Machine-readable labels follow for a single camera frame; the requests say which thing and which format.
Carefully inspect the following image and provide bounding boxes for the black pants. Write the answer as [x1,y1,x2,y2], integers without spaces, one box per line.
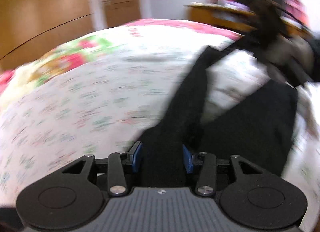
[139,47,298,187]

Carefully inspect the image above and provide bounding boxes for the floral white bed quilt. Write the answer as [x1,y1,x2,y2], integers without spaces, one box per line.
[1,19,319,231]

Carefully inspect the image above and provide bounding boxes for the wooden side cabinet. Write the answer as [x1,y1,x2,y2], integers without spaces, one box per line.
[185,2,312,38]

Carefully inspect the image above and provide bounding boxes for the brown wooden wardrobe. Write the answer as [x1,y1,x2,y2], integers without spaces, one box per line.
[1,0,141,71]

